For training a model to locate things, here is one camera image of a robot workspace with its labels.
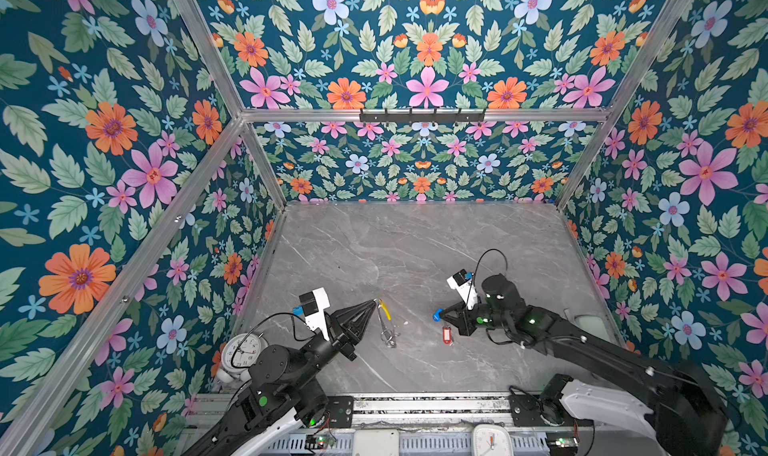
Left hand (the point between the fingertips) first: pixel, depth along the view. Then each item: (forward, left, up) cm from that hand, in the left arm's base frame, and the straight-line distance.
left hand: (375, 306), depth 55 cm
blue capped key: (+6, -14, -23) cm, 28 cm away
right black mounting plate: (-15, -35, -34) cm, 51 cm away
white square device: (-19, +3, -34) cm, 38 cm away
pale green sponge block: (+6, -61, -33) cm, 70 cm away
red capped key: (+6, -18, -35) cm, 40 cm away
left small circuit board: (-18, +16, -35) cm, 42 cm away
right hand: (+7, -15, -21) cm, 27 cm away
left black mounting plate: (-12, +12, -34) cm, 38 cm away
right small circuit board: (-21, -42, -35) cm, 59 cm away
